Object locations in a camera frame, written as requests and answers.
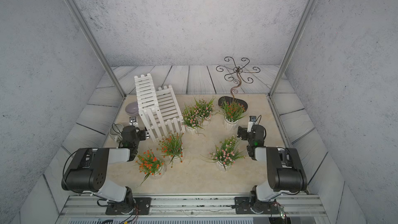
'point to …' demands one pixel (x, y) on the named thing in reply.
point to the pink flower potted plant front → (226, 153)
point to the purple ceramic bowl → (132, 109)
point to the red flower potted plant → (171, 146)
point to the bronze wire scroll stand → (239, 72)
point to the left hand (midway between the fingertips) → (140, 126)
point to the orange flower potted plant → (149, 165)
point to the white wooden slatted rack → (158, 108)
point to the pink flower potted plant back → (205, 110)
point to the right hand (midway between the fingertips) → (248, 125)
